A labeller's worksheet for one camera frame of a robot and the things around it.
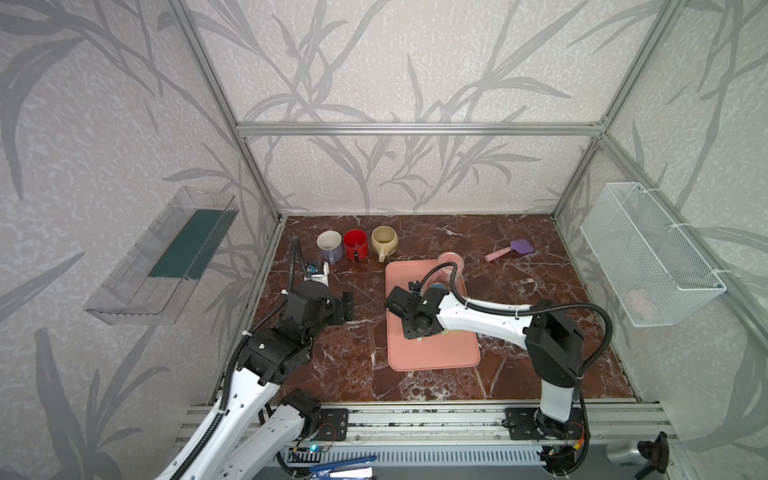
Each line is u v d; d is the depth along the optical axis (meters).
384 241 1.03
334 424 0.73
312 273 0.59
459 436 0.72
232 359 0.46
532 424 0.73
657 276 0.61
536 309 0.49
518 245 1.09
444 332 0.76
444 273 0.92
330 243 1.06
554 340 0.46
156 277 0.64
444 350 0.87
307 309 0.49
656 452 0.58
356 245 1.08
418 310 0.61
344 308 0.62
